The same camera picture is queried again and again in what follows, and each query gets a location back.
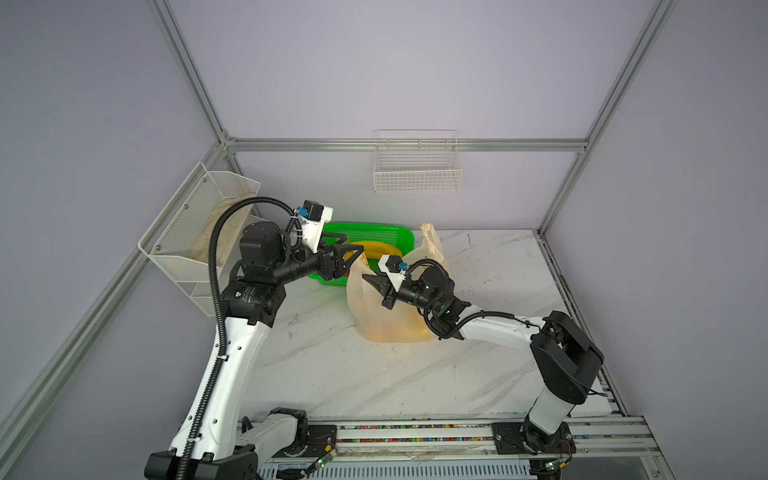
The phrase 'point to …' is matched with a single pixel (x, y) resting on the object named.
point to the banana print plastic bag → (370, 317)
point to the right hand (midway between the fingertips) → (363, 274)
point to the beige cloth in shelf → (200, 249)
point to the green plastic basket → (400, 235)
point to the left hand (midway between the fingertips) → (352, 244)
